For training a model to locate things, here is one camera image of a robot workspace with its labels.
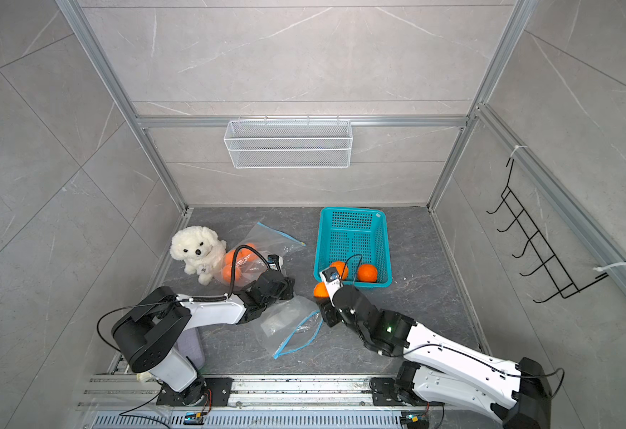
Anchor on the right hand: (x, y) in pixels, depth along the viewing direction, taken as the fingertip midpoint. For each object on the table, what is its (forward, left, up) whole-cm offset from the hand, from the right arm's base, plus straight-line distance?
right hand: (325, 294), depth 74 cm
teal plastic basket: (+35, -14, -18) cm, 41 cm away
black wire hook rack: (+6, -55, +14) cm, 57 cm away
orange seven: (+12, +33, -8) cm, 36 cm away
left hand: (+12, +10, -12) cm, 20 cm away
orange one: (+13, -15, -11) cm, 22 cm away
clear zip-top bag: (+32, +23, -16) cm, 42 cm away
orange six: (+12, +23, +3) cm, 27 cm away
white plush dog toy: (+17, +40, 0) cm, 44 cm away
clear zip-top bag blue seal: (-2, +13, -18) cm, 22 cm away
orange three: (-1, +1, +5) cm, 5 cm away
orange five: (+20, +34, -10) cm, 41 cm away
